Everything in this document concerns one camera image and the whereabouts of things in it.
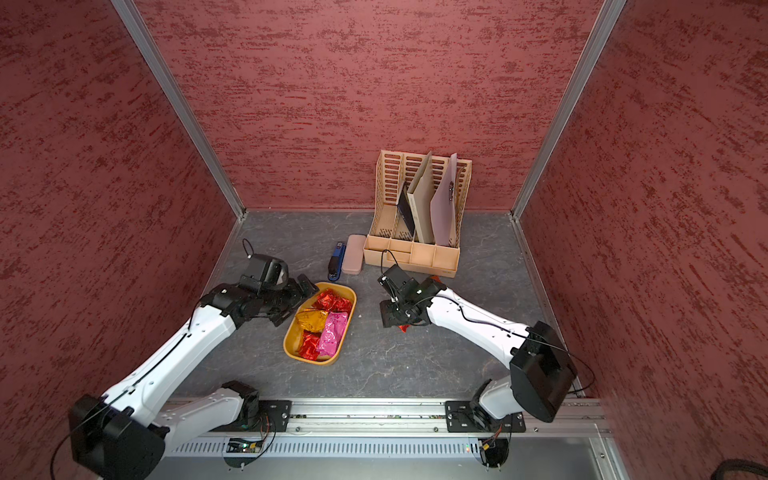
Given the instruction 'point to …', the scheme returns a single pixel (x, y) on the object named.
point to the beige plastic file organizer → (389, 242)
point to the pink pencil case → (354, 254)
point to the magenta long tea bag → (332, 333)
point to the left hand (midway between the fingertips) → (307, 305)
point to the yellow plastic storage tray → (293, 333)
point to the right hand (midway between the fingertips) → (392, 322)
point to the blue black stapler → (334, 264)
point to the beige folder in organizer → (421, 200)
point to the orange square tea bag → (311, 320)
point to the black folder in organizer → (406, 210)
